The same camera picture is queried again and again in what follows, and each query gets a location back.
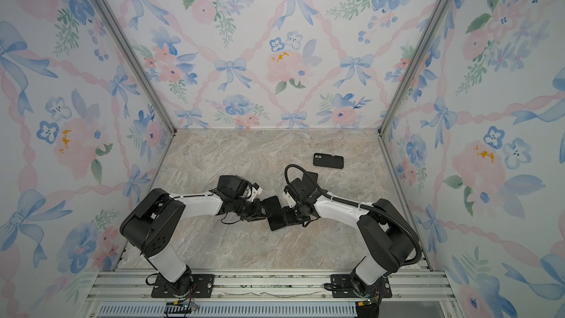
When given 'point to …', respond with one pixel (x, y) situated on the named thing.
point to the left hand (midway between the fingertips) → (270, 214)
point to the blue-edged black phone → (274, 213)
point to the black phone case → (332, 161)
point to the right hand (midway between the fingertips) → (284, 219)
